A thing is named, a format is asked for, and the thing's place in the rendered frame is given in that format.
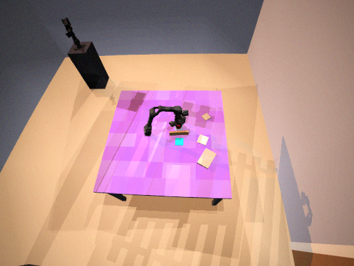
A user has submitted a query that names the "tan flat square block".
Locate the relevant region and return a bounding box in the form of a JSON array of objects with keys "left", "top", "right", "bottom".
[
  {"left": 197, "top": 148, "right": 217, "bottom": 169},
  {"left": 202, "top": 113, "right": 211, "bottom": 121}
]

